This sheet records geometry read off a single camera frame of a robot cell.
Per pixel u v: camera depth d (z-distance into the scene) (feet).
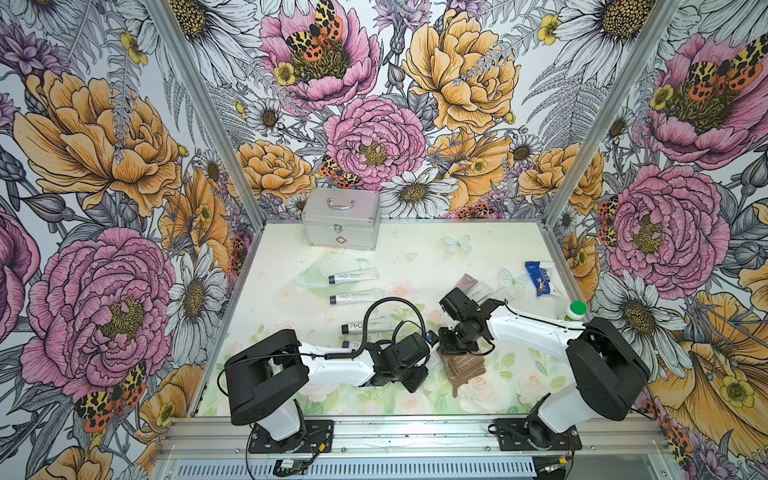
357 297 3.19
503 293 3.34
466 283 3.44
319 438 2.40
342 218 3.41
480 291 3.32
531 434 2.20
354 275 3.41
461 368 2.72
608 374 1.46
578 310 2.81
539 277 3.34
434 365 2.78
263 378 1.49
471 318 2.19
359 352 1.90
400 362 2.13
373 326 3.01
